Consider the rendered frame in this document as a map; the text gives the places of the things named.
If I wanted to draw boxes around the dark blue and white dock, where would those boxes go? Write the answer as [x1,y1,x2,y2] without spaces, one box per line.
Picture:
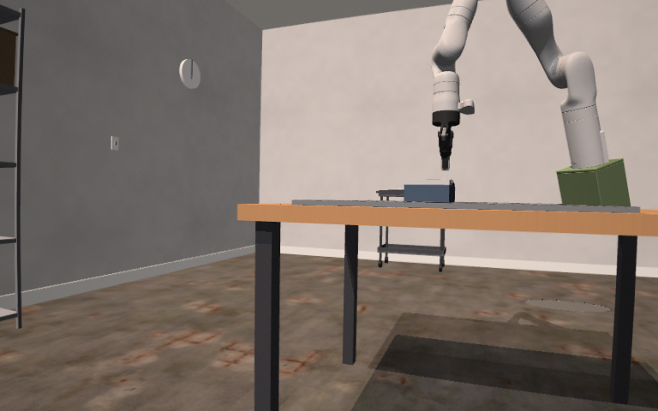
[404,180,455,203]

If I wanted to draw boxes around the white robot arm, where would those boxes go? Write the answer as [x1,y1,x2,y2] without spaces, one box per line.
[431,0,609,169]

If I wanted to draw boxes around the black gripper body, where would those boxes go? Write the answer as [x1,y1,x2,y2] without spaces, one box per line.
[432,110,460,144]

